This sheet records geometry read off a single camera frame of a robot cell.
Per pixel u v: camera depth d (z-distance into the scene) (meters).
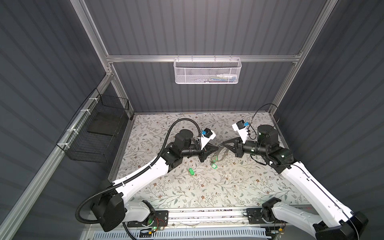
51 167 0.54
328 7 0.70
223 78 0.92
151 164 0.50
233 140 0.62
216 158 0.74
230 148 0.65
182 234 0.77
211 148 0.66
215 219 0.75
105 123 0.76
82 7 0.69
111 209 0.39
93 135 0.73
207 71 1.12
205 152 0.62
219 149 0.68
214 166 0.76
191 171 0.89
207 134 0.60
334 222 0.38
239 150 0.59
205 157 0.63
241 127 0.59
